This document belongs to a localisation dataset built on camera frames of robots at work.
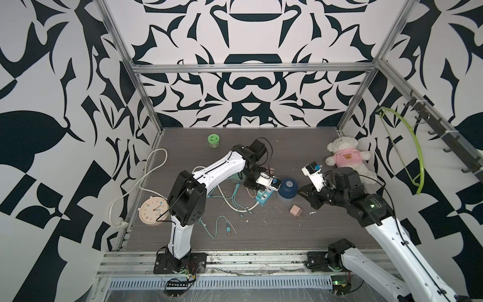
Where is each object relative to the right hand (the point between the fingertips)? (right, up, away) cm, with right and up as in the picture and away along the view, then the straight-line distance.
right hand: (300, 186), depth 72 cm
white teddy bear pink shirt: (+32, +11, +27) cm, 43 cm away
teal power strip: (-12, -8, +17) cm, 22 cm away
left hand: (-13, 0, +14) cm, 19 cm away
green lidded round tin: (-38, +19, +36) cm, 56 cm away
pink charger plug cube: (+2, -14, +13) cm, 20 cm away
